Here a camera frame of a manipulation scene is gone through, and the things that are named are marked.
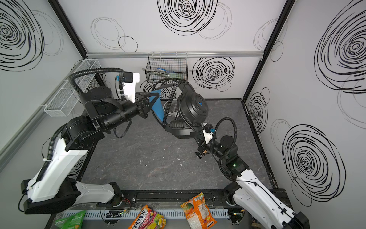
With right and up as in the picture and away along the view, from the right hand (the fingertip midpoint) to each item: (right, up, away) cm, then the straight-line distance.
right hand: (191, 132), depth 68 cm
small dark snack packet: (+7, -16, +21) cm, 27 cm away
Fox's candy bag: (-20, -40, -2) cm, 45 cm away
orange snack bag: (+3, -38, -1) cm, 38 cm away
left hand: (-13, +16, -19) cm, 28 cm away
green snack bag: (-55, -41, -3) cm, 68 cm away
